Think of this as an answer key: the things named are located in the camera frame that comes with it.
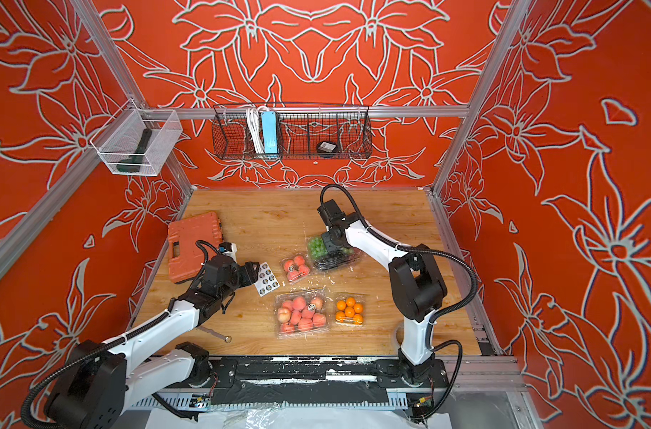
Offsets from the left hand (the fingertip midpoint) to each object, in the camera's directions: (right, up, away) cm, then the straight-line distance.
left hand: (252, 264), depth 87 cm
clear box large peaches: (+17, -14, -7) cm, 23 cm away
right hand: (+29, +9, +6) cm, 30 cm away
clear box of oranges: (+32, -13, -4) cm, 35 cm away
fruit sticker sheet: (+4, -7, +5) cm, 9 cm away
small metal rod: (-6, -21, -8) cm, 23 cm away
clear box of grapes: (+23, +1, +4) cm, 23 cm away
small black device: (+25, +42, +8) cm, 49 cm away
